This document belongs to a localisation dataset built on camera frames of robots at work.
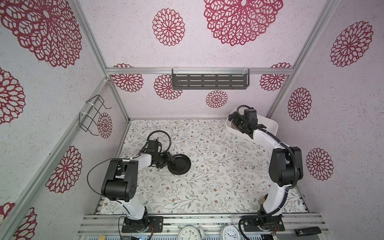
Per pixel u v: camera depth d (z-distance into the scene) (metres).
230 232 0.69
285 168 0.51
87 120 0.75
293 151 0.51
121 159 0.52
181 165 1.00
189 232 0.69
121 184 0.47
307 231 0.70
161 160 0.85
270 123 1.13
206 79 0.94
